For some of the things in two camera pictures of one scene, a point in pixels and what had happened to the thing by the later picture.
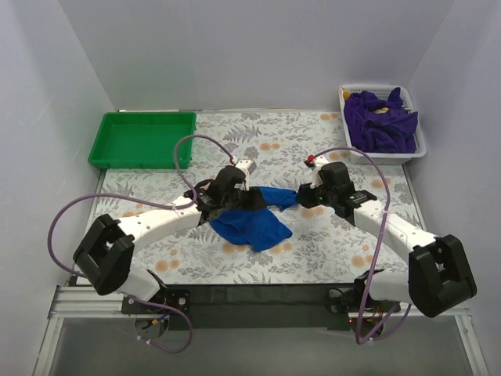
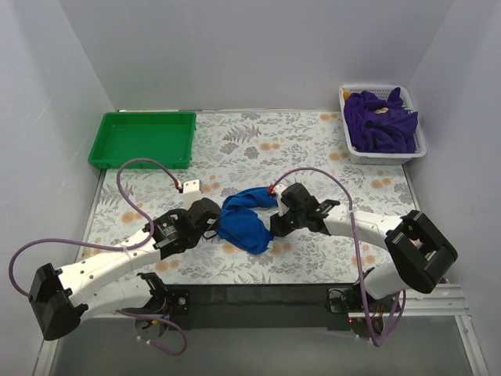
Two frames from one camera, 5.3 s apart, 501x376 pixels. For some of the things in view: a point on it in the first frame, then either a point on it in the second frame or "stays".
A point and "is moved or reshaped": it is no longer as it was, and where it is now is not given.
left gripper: x=250 y=199 → x=211 y=214
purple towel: x=380 y=126 stays
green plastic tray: x=144 y=139 stays
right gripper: x=306 y=194 → x=280 y=225
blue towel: x=258 y=227 is moved or reshaped
